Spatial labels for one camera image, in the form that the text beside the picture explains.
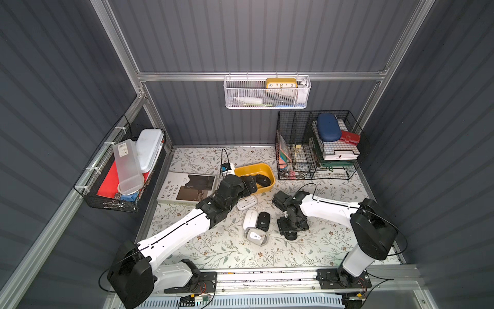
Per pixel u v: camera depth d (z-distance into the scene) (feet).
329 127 3.22
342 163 3.17
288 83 2.89
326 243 2.72
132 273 1.29
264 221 2.89
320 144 3.16
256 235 2.66
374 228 1.52
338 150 2.99
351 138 3.08
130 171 2.31
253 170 3.49
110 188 2.19
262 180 3.28
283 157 3.41
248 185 2.32
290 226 2.51
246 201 3.07
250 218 2.87
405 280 2.46
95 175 2.07
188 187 3.18
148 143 2.51
